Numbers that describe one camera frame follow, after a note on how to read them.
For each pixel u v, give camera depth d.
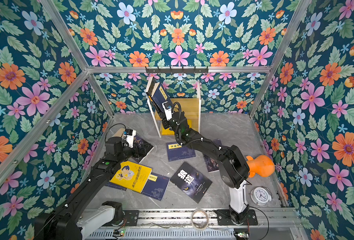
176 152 0.98
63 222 0.38
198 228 0.70
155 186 0.83
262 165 0.82
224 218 0.73
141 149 0.72
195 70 0.91
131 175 0.86
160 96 0.84
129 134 0.71
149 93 0.76
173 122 0.64
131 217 0.74
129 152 0.70
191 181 0.84
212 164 0.91
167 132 1.03
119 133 1.05
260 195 0.77
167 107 0.69
